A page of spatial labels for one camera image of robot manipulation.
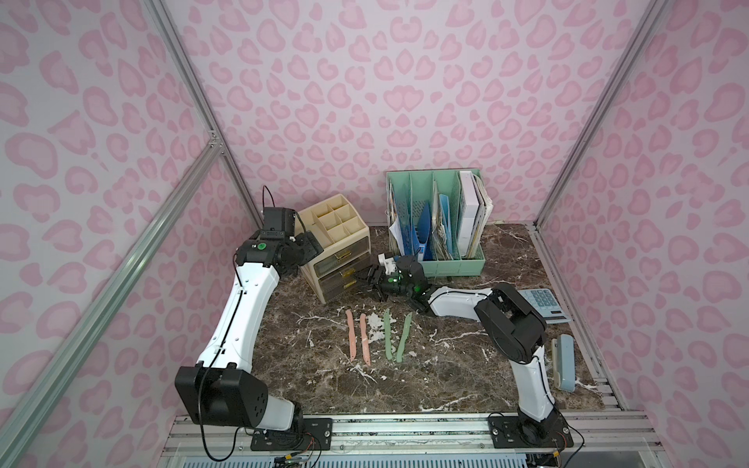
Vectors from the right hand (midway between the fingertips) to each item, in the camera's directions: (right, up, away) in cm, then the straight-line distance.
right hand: (352, 282), depth 86 cm
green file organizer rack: (+26, +21, +7) cm, 34 cm away
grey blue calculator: (+61, -8, +10) cm, 63 cm away
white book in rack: (+36, +22, +7) cm, 43 cm away
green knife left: (+10, -17, +5) cm, 20 cm away
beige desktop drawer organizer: (-5, +16, -1) cm, 17 cm away
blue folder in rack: (+29, +23, +6) cm, 37 cm away
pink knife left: (0, -17, +5) cm, 18 cm away
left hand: (-11, +10, -6) cm, 16 cm away
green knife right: (+16, -17, +5) cm, 24 cm away
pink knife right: (+4, -20, +2) cm, 20 cm away
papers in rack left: (+13, +16, +2) cm, 20 cm away
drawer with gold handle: (-2, +8, -2) cm, 8 cm away
